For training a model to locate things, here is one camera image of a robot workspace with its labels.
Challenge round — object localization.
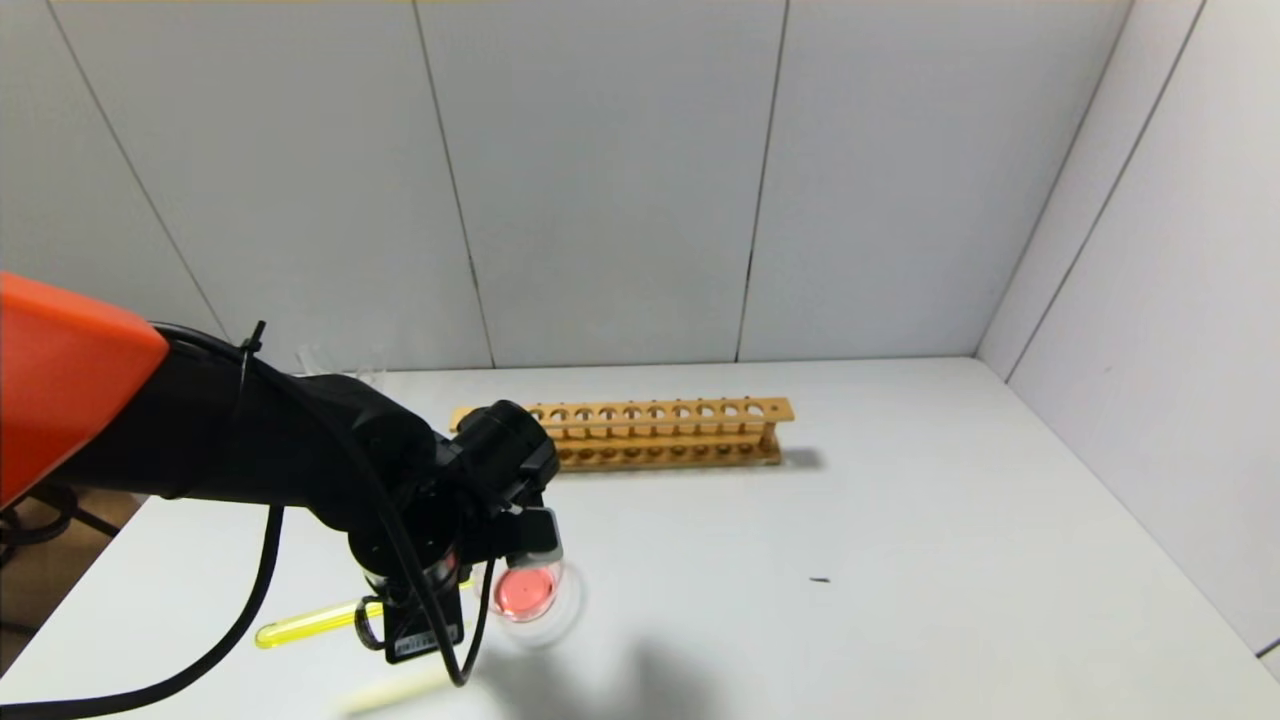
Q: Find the thin black camera cable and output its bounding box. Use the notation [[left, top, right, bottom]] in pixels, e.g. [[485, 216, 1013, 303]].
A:
[[150, 322, 496, 689]]

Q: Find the test tube with yellow pigment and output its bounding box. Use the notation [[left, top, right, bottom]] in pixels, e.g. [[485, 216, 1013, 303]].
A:
[[255, 577, 481, 649]]

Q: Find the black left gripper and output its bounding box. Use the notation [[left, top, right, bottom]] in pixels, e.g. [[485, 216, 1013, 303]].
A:
[[365, 545, 466, 665]]

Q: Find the black office chair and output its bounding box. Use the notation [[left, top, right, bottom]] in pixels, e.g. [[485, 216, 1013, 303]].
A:
[[0, 485, 121, 549]]

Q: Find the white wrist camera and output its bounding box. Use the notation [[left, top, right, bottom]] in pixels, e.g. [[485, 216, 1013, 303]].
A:
[[505, 508, 564, 563]]

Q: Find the clear glass dish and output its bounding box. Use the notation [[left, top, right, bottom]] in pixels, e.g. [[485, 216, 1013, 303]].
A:
[[488, 555, 585, 646]]

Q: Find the wooden test tube rack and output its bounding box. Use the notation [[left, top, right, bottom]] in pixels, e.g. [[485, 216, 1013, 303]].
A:
[[450, 397, 796, 473]]

